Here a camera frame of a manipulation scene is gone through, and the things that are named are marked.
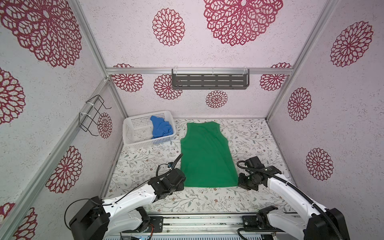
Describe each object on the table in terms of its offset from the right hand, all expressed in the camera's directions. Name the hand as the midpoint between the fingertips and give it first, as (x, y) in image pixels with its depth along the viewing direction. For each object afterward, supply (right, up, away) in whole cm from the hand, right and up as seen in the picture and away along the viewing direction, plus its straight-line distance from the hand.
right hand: (238, 182), depth 83 cm
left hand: (-32, -1, +1) cm, 32 cm away
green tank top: (-16, +9, +15) cm, 23 cm away
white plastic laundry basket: (-66, +29, +30) cm, 79 cm away
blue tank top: (-48, +31, +23) cm, 62 cm away
